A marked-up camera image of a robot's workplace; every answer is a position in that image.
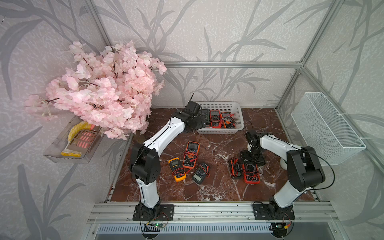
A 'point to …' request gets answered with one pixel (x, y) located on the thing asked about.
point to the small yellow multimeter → (177, 169)
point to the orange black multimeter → (227, 120)
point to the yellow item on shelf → (78, 128)
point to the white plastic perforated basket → (234, 107)
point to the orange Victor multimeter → (190, 154)
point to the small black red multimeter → (235, 167)
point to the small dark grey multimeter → (202, 170)
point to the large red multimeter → (251, 173)
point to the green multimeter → (204, 116)
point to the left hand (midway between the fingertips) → (199, 125)
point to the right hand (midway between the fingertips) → (247, 162)
